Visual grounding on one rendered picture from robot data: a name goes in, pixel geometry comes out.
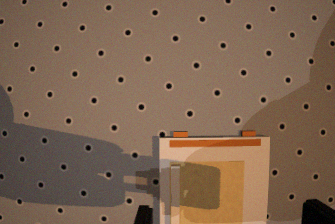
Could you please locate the cream bar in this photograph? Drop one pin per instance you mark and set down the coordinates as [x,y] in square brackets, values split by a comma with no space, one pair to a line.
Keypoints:
[175,194]

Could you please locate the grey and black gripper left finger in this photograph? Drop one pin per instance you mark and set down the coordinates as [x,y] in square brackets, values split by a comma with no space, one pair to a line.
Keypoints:
[144,215]

